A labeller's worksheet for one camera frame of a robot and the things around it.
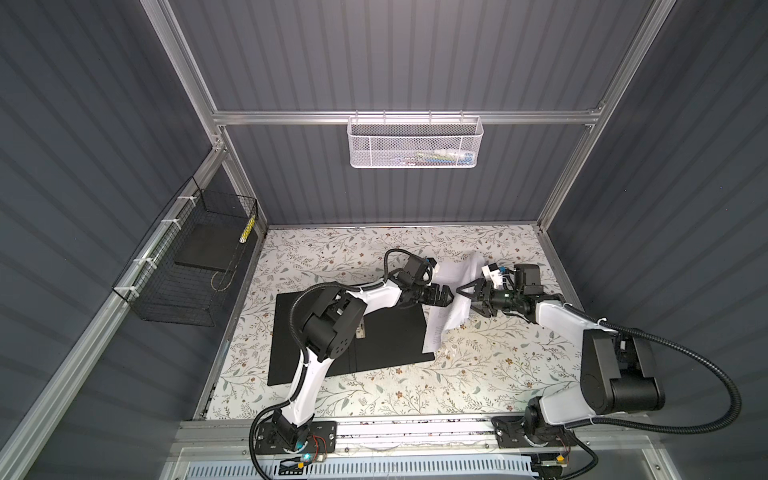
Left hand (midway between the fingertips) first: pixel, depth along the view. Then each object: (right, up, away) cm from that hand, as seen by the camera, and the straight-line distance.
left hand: (443, 297), depth 96 cm
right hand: (+5, +1, -10) cm, 11 cm away
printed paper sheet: (-2, -6, -3) cm, 7 cm away
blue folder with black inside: (-17, -11, -5) cm, 21 cm away
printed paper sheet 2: (+6, +7, +13) cm, 15 cm away
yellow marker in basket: (-57, +21, -15) cm, 62 cm away
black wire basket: (-68, +10, -24) cm, 73 cm away
